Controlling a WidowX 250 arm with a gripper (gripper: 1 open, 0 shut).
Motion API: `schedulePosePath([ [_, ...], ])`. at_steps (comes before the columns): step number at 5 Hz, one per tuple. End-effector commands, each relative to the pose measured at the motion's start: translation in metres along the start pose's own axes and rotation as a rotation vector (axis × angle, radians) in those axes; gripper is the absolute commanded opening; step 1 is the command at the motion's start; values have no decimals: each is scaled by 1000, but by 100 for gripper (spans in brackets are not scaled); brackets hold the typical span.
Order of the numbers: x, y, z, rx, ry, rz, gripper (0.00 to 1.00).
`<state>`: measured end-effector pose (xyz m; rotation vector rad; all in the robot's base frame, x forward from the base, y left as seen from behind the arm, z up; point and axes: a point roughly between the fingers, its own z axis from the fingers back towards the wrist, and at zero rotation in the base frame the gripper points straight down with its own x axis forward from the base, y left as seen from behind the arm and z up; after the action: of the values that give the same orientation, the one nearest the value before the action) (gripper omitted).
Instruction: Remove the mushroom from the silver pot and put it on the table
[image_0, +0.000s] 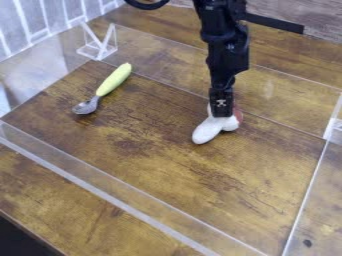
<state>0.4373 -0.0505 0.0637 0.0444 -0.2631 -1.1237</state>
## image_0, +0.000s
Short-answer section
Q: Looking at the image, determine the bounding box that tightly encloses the white and red plush mushroom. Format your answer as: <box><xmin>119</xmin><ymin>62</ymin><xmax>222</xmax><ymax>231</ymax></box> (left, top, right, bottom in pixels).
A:
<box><xmin>191</xmin><ymin>106</ymin><xmax>244</xmax><ymax>145</ymax></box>

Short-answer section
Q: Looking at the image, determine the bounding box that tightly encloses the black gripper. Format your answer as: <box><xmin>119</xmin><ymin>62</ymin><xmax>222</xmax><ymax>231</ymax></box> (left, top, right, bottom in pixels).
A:
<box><xmin>193</xmin><ymin>0</ymin><xmax>250</xmax><ymax>118</ymax></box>

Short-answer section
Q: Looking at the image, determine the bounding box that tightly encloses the clear acrylic enclosure wall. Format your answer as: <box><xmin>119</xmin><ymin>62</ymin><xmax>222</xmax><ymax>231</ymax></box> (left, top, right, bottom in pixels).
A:
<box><xmin>0</xmin><ymin>0</ymin><xmax>342</xmax><ymax>256</ymax></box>

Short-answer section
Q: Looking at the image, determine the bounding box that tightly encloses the black cable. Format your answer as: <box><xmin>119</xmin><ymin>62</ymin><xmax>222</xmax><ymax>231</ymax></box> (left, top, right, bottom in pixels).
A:
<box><xmin>123</xmin><ymin>0</ymin><xmax>171</xmax><ymax>11</ymax></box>

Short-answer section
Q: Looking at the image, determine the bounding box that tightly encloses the spoon with green handle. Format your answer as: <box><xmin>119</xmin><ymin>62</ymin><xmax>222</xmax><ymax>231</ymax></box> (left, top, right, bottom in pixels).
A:
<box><xmin>73</xmin><ymin>63</ymin><xmax>133</xmax><ymax>115</ymax></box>

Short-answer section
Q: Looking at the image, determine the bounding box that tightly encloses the black strip on table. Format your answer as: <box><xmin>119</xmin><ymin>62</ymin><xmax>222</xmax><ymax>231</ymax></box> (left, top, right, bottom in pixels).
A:
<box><xmin>246</xmin><ymin>13</ymin><xmax>305</xmax><ymax>34</ymax></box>

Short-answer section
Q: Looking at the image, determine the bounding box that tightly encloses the clear acrylic corner bracket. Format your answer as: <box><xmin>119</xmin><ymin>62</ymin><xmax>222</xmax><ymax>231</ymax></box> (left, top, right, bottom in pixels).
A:
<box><xmin>77</xmin><ymin>23</ymin><xmax>118</xmax><ymax>61</ymax></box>

